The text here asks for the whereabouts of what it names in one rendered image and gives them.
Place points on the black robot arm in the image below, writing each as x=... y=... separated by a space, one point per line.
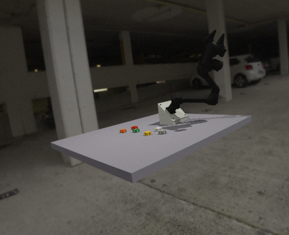
x=205 y=66

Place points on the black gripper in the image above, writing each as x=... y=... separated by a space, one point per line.
x=211 y=48

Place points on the yellow block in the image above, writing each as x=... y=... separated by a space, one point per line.
x=147 y=133

